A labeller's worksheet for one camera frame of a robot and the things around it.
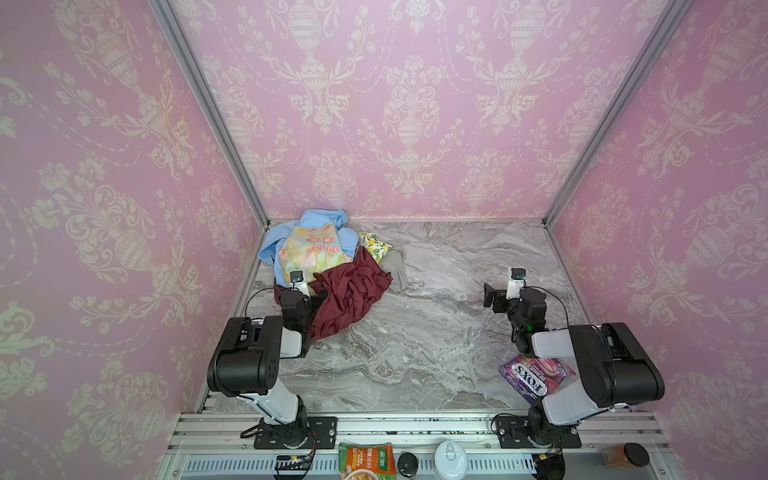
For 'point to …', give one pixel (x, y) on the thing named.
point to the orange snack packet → (367, 462)
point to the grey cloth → (393, 261)
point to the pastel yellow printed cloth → (311, 248)
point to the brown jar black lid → (621, 455)
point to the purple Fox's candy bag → (531, 378)
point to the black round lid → (407, 464)
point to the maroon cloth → (341, 293)
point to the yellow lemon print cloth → (373, 244)
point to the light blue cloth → (270, 250)
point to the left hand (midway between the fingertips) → (309, 285)
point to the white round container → (451, 461)
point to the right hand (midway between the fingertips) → (503, 283)
